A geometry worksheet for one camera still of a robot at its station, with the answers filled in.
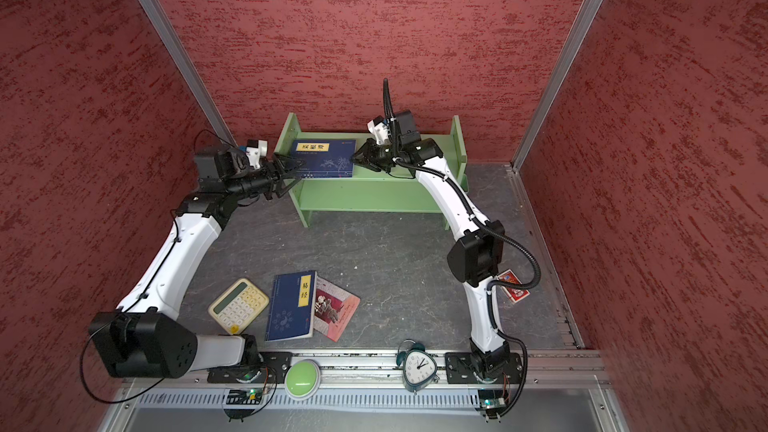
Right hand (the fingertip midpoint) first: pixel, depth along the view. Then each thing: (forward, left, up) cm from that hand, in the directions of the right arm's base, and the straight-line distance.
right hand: (350, 164), depth 80 cm
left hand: (-6, +11, +3) cm, 13 cm away
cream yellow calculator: (-28, +33, -28) cm, 52 cm away
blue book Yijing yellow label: (-30, +18, -28) cm, 45 cm away
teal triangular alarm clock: (-44, -17, -26) cm, 54 cm away
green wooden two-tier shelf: (+4, -5, -17) cm, 18 cm away
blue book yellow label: (+2, +7, 0) cm, 7 cm away
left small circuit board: (-49, +28, -32) cm, 65 cm away
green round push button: (-46, +12, -28) cm, 55 cm away
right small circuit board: (-52, -34, -31) cm, 69 cm away
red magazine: (-29, +6, -29) cm, 42 cm away
